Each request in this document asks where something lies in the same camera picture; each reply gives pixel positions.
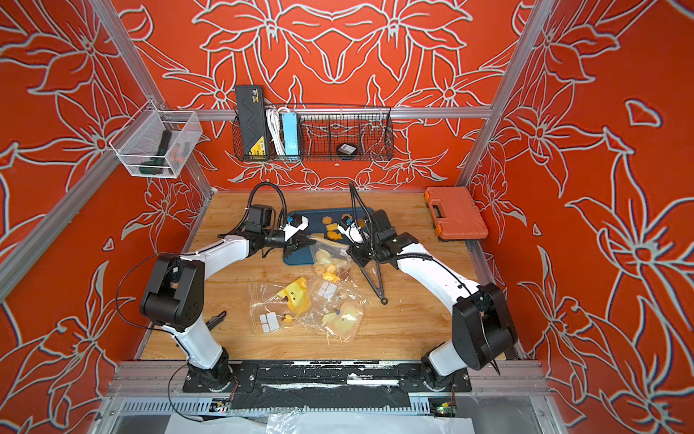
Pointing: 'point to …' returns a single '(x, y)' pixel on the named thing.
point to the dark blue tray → (323, 223)
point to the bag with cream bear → (328, 253)
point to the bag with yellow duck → (276, 308)
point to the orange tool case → (455, 213)
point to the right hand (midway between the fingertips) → (346, 248)
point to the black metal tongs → (379, 291)
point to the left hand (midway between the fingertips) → (313, 238)
